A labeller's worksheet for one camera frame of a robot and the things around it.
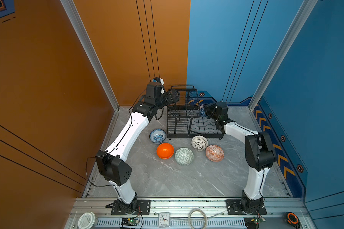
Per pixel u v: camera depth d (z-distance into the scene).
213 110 0.83
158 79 0.69
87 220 0.65
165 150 0.90
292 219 0.67
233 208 0.72
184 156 0.91
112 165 0.43
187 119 0.88
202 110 0.89
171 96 0.67
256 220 0.70
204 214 0.71
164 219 0.69
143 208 0.74
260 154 0.52
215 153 0.92
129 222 0.70
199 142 0.97
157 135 1.00
